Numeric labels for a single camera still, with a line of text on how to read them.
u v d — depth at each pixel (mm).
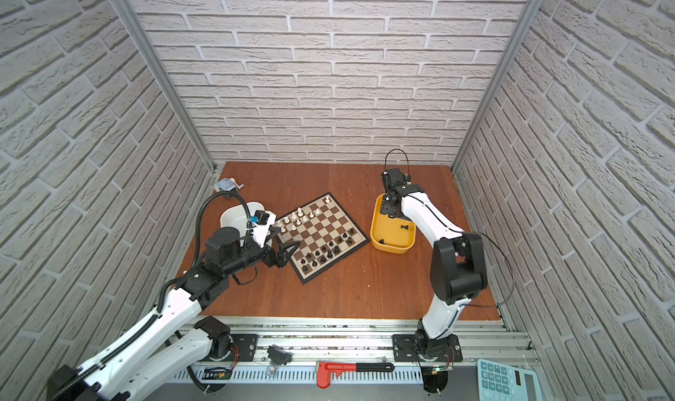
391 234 974
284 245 657
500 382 682
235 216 1003
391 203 657
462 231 503
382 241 944
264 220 635
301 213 1003
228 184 1072
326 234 972
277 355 712
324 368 696
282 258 660
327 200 1061
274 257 664
